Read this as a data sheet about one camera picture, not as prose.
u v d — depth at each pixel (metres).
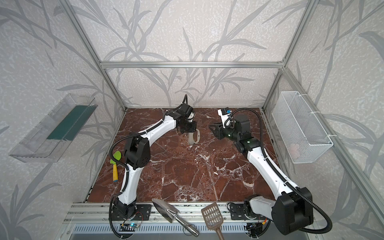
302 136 0.61
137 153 0.56
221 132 0.68
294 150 0.72
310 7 0.71
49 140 0.64
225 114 0.67
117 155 0.95
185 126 0.82
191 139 1.02
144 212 0.74
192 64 1.73
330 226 0.37
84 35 0.80
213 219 0.71
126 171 0.59
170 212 0.73
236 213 0.73
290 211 0.39
